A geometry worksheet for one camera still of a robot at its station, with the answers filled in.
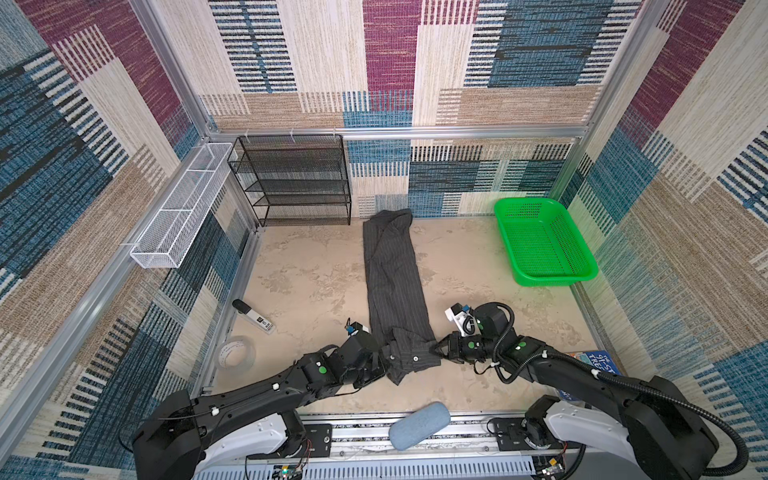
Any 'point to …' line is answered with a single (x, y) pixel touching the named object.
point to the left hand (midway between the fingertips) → (395, 361)
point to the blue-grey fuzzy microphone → (419, 424)
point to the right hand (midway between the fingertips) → (433, 356)
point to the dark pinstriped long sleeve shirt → (399, 313)
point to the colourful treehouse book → (597, 359)
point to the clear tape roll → (237, 355)
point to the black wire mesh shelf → (294, 177)
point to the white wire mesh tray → (168, 238)
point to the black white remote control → (253, 317)
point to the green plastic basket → (543, 244)
